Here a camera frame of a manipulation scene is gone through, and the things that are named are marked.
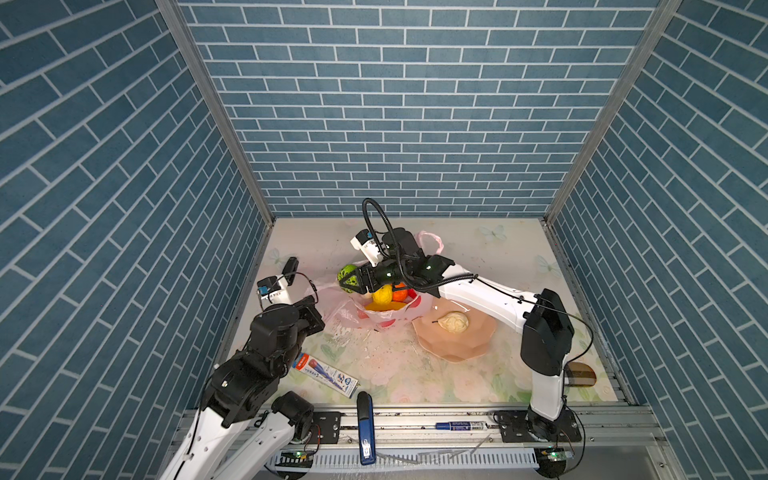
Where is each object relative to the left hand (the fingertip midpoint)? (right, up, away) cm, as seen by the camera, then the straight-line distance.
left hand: (320, 297), depth 68 cm
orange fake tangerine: (+19, -4, +25) cm, 31 cm away
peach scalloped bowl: (+37, -18, +19) cm, 45 cm away
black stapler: (-20, +3, +34) cm, 39 cm away
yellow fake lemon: (+13, -3, +21) cm, 25 cm away
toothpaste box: (-2, -24, +13) cm, 27 cm away
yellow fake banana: (+15, -7, +24) cm, 29 cm away
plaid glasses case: (+67, -23, +12) cm, 72 cm away
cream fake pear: (+34, -11, +19) cm, 41 cm away
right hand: (+4, +4, +8) cm, 10 cm away
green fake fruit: (+7, +3, +4) cm, 9 cm away
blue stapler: (+10, -32, +3) cm, 34 cm away
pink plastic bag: (+3, -3, +4) cm, 6 cm away
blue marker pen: (+34, -33, +6) cm, 48 cm away
